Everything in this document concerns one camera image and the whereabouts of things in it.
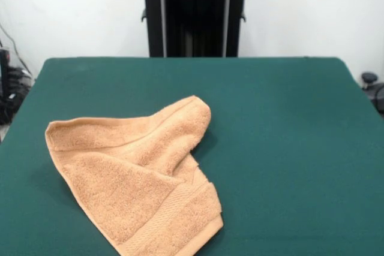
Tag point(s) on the tan terry towel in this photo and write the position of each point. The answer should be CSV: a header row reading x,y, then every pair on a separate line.
x,y
120,178

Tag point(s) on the dark green table cloth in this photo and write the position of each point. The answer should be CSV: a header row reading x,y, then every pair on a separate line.
x,y
285,148

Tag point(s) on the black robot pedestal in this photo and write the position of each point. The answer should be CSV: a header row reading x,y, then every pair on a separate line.
x,y
195,28

